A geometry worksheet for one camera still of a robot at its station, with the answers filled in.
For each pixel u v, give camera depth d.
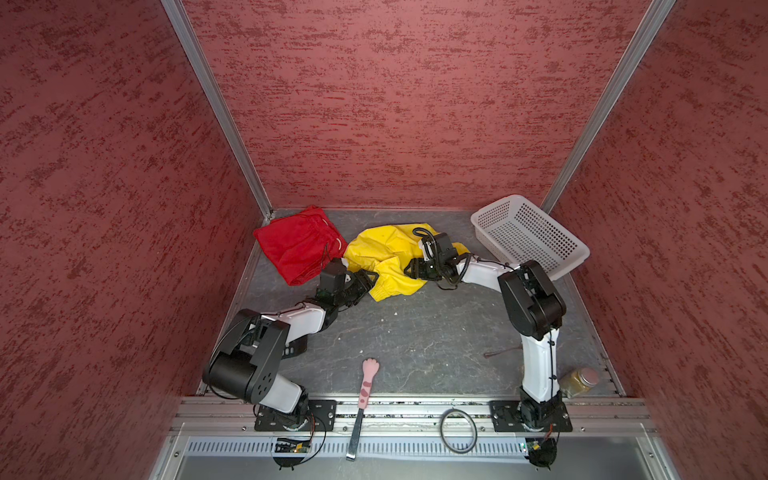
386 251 1.00
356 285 0.82
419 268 0.90
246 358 0.45
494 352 0.85
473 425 0.72
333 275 0.71
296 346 0.83
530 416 0.66
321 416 0.74
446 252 0.82
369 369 0.81
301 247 1.06
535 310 0.54
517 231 1.14
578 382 0.72
